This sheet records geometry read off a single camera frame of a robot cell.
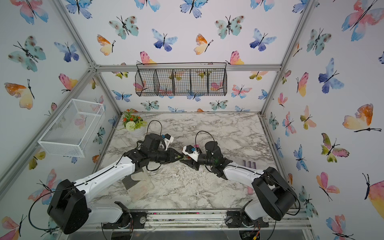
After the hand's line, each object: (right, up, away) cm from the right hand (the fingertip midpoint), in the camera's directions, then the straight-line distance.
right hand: (184, 154), depth 79 cm
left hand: (0, -1, -1) cm, 1 cm away
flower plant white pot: (-32, +16, +14) cm, 39 cm away
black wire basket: (-1, +46, +19) cm, 50 cm away
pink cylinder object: (+35, -20, +3) cm, 41 cm away
